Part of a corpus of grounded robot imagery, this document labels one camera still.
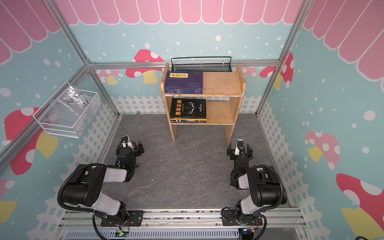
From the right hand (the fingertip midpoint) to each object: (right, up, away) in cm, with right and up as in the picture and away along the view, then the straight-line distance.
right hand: (239, 143), depth 89 cm
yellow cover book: (-30, +14, -5) cm, 34 cm away
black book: (-33, +21, -3) cm, 39 cm away
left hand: (-66, -1, +4) cm, 66 cm away
